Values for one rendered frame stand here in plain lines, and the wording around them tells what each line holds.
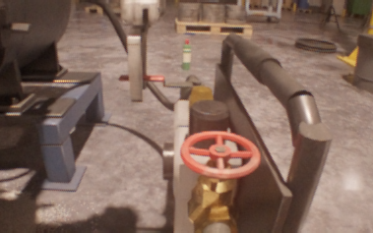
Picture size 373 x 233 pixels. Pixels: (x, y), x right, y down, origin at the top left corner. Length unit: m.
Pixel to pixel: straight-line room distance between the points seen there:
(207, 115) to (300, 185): 0.14
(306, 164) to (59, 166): 0.88
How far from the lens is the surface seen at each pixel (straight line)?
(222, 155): 0.24
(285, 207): 0.23
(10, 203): 1.04
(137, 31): 0.46
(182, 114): 0.41
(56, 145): 0.95
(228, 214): 0.27
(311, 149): 0.20
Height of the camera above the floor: 0.64
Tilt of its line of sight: 26 degrees down
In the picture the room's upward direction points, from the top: 3 degrees clockwise
